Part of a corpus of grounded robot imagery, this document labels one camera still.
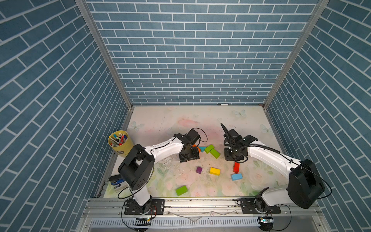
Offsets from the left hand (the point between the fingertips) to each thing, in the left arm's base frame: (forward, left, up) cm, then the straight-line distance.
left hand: (197, 160), depth 86 cm
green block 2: (+6, -12, -2) cm, 13 cm away
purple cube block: (-5, -1, -2) cm, 6 cm away
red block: (-3, -23, -2) cm, 24 cm away
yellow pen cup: (+9, +48, +3) cm, 49 cm away
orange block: (+1, +3, +15) cm, 16 cm away
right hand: (+1, -18, +2) cm, 18 cm away
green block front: (-16, +9, -4) cm, 19 cm away
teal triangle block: (+9, -3, -1) cm, 9 cm away
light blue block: (-9, -22, -2) cm, 24 cm away
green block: (+9, -8, -2) cm, 12 cm away
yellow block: (-6, -10, -3) cm, 12 cm away
